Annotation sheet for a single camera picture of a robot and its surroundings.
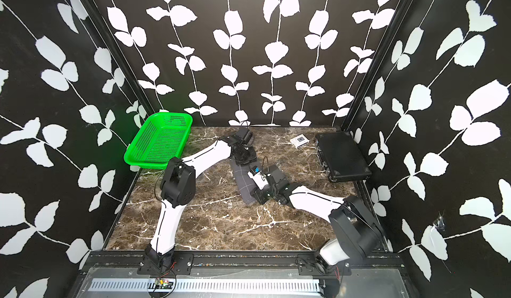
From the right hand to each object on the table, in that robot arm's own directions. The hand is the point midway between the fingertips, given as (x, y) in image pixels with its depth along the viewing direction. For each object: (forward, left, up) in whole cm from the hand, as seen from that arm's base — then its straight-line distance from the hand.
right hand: (252, 188), depth 86 cm
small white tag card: (+34, -26, -7) cm, 43 cm away
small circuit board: (-34, +32, -8) cm, 47 cm away
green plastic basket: (+35, +56, -7) cm, 66 cm away
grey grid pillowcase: (+6, +5, -4) cm, 9 cm away
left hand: (+17, -2, +1) cm, 17 cm away
